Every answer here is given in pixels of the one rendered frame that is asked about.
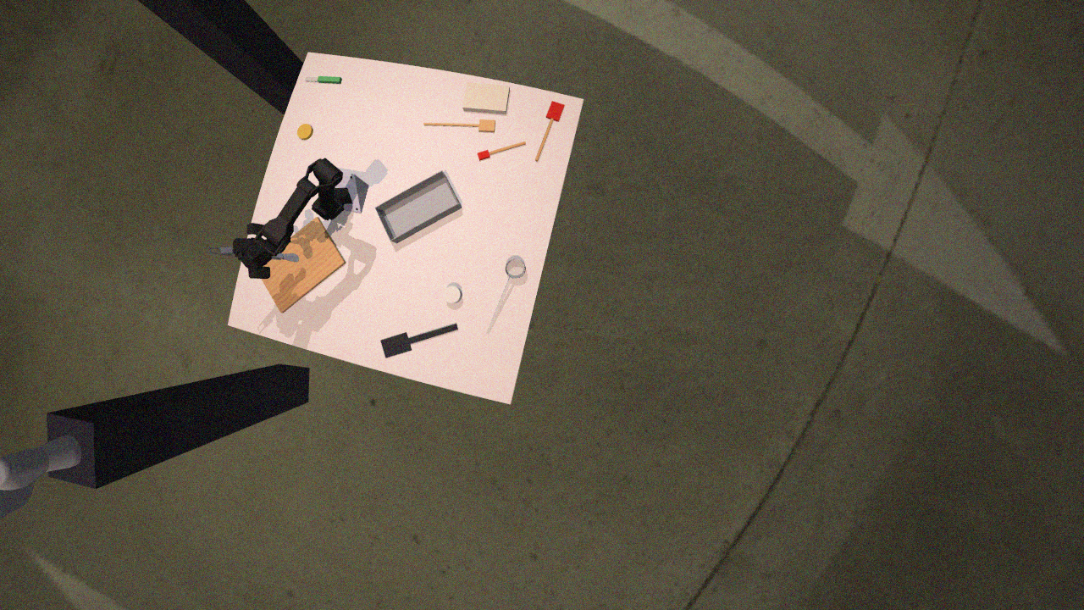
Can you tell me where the beige flat rectangular board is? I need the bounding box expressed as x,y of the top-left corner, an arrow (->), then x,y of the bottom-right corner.
462,82 -> 509,114

